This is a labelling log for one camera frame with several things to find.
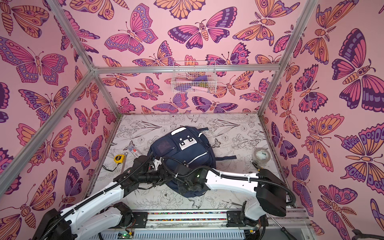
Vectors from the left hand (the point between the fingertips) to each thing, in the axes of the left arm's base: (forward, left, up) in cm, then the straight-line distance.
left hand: (175, 175), depth 75 cm
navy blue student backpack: (+18, -2, -4) cm, 19 cm away
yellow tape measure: (+15, +39, -11) cm, 43 cm away
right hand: (-4, -2, -4) cm, 7 cm away
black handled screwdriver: (-23, -52, -11) cm, 58 cm away
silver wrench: (+19, +36, -12) cm, 42 cm away
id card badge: (+22, +32, -12) cm, 40 cm away
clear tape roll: (+17, -52, -12) cm, 56 cm away
